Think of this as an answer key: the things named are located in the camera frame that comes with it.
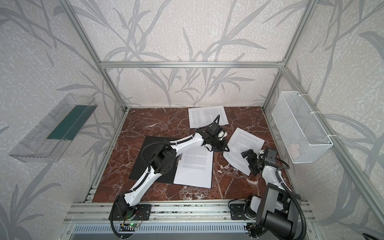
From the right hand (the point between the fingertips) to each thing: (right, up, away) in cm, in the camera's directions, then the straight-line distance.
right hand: (245, 153), depth 90 cm
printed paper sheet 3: (0, +6, +12) cm, 13 cm away
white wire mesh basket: (+15, +15, -28) cm, 35 cm away
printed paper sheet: (-31, -8, -1) cm, 32 cm away
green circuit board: (-59, -30, -20) cm, 69 cm away
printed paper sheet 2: (-27, +23, +25) cm, 44 cm away
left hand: (-8, +4, +1) cm, 9 cm away
